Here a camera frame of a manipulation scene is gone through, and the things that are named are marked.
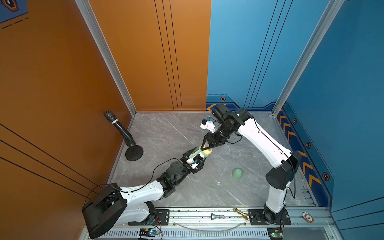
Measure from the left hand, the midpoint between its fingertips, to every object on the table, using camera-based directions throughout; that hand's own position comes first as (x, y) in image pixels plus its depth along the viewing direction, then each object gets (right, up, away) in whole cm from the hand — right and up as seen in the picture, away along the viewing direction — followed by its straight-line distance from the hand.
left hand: (200, 150), depth 78 cm
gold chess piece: (+22, -31, -5) cm, 38 cm away
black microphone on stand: (-42, -4, +19) cm, 47 cm away
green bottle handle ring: (-2, +1, -10) cm, 10 cm away
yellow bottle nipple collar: (+3, +1, -8) cm, 9 cm away
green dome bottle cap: (+21, -14, +7) cm, 26 cm away
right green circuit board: (+36, -39, -7) cm, 53 cm away
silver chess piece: (+6, -31, -5) cm, 32 cm away
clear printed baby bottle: (+2, -1, -11) cm, 11 cm away
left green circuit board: (-25, -38, -7) cm, 46 cm away
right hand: (+3, +3, -5) cm, 6 cm away
